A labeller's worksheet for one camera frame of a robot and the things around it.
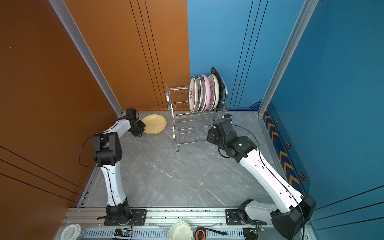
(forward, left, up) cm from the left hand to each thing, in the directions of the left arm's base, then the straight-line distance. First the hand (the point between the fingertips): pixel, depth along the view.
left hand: (145, 127), depth 108 cm
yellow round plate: (+5, -6, -2) cm, 8 cm away
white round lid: (-63, +16, +3) cm, 65 cm away
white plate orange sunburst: (+2, -35, +28) cm, 45 cm away
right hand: (-24, -44, +24) cm, 56 cm away
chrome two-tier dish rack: (+1, -33, -1) cm, 33 cm away
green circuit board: (-62, -4, -4) cm, 62 cm away
